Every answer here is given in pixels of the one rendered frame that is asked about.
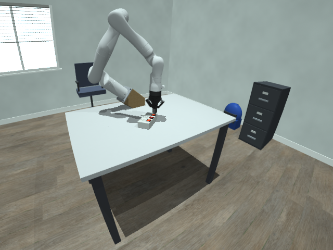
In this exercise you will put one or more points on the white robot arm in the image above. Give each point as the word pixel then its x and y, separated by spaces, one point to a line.
pixel 118 25

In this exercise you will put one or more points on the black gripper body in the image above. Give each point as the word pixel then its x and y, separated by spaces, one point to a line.
pixel 157 95

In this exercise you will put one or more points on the white power strip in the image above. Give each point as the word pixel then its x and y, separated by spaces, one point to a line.
pixel 147 120

